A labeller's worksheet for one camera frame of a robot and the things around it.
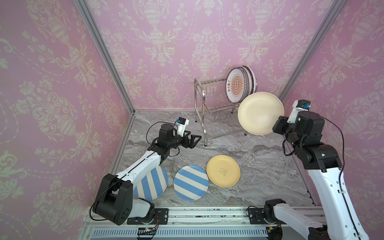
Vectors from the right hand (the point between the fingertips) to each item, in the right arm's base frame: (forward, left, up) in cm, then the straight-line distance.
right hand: (281, 116), depth 64 cm
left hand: (+4, +37, -18) cm, 41 cm away
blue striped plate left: (-14, +62, -38) cm, 74 cm away
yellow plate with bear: (-7, +21, -39) cm, 45 cm away
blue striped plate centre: (-13, +41, -39) cm, 58 cm away
